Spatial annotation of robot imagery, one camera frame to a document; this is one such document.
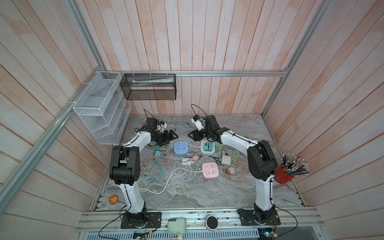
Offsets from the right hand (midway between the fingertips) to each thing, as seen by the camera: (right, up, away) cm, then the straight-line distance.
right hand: (191, 132), depth 95 cm
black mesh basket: (-30, +33, +9) cm, 45 cm away
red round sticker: (-43, -36, -15) cm, 58 cm away
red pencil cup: (+50, -17, -21) cm, 57 cm away
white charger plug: (-2, -19, -3) cm, 19 cm away
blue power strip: (-7, -11, +3) cm, 13 cm away
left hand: (-11, -5, -1) cm, 12 cm away
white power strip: (+11, -13, +2) cm, 17 cm away
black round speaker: (+9, -42, -26) cm, 50 cm away
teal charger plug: (+9, -9, -2) cm, 13 cm away
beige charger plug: (+24, -23, -7) cm, 33 cm away
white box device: (-7, -43, -26) cm, 51 cm away
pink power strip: (+11, -23, -7) cm, 26 cm away
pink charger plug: (+3, -16, -2) cm, 17 cm away
